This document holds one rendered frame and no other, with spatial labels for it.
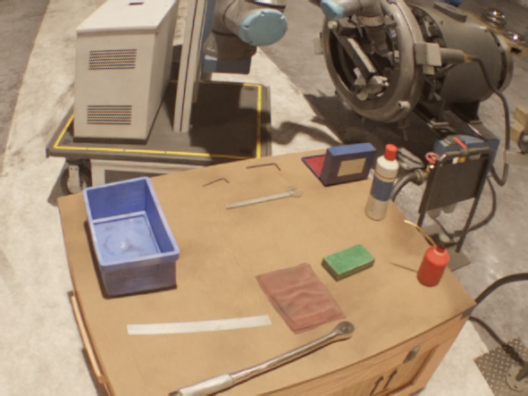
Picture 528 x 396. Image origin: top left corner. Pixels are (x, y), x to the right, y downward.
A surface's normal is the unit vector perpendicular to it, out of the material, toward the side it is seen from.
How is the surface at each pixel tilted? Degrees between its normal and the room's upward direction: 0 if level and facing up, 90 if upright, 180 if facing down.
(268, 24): 95
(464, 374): 0
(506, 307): 0
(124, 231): 0
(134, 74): 90
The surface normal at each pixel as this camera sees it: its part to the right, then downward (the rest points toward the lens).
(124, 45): 0.00, 0.61
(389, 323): 0.12, -0.79
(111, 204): 0.40, 0.59
